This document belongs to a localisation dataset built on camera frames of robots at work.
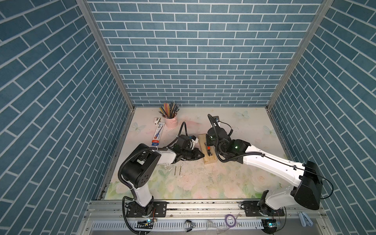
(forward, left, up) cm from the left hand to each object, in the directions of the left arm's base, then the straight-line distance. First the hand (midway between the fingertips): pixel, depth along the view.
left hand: (206, 158), depth 88 cm
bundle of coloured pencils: (+31, +25, +8) cm, 40 cm away
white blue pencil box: (+19, +33, -2) cm, 38 cm away
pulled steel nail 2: (-8, +19, -5) cm, 21 cm away
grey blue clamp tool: (-31, -46, -1) cm, 56 cm away
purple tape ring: (-30, -8, -3) cm, 32 cm away
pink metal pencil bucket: (+24, +23, +4) cm, 34 cm away
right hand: (+6, -1, +18) cm, 19 cm away
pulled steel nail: (-6, +16, -4) cm, 17 cm away
